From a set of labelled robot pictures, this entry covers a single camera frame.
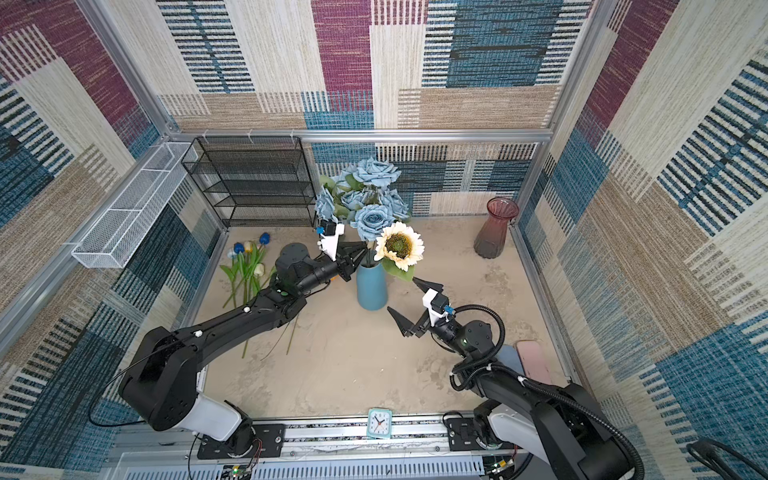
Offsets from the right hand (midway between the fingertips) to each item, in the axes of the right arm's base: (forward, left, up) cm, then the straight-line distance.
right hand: (401, 294), depth 73 cm
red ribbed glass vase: (+30, -33, -17) cm, 47 cm away
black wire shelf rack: (+53, +51, -5) cm, 73 cm away
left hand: (+11, +8, +7) cm, 15 cm away
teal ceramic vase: (+8, +8, -9) cm, 14 cm away
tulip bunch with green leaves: (+23, +52, -21) cm, 60 cm away
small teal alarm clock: (-24, +6, -21) cm, 32 cm away
